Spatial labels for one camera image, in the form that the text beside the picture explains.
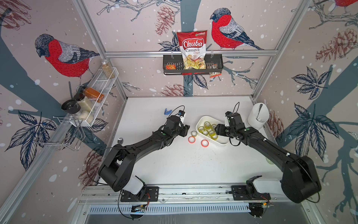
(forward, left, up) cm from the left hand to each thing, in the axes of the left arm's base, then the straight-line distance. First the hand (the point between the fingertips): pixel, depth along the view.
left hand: (188, 122), depth 87 cm
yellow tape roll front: (-1, -17, -12) cm, 21 cm away
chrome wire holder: (-18, +55, +19) cm, 61 cm away
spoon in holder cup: (+13, -51, -1) cm, 52 cm away
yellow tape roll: (+6, -14, -13) cm, 20 cm away
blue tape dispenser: (+19, +16, -14) cm, 28 cm away
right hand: (-2, -19, -3) cm, 20 cm away
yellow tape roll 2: (+3, -10, -13) cm, 16 cm away
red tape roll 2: (-8, -11, -14) cm, 20 cm away
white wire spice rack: (+16, +55, +16) cm, 60 cm away
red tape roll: (-5, -3, -15) cm, 16 cm away
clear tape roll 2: (0, -5, -14) cm, 15 cm away
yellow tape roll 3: (-3, -19, -14) cm, 24 cm away
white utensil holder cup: (+10, -51, -6) cm, 52 cm away
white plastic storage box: (-7, -23, -12) cm, 26 cm away
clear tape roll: (+4, -19, -12) cm, 22 cm away
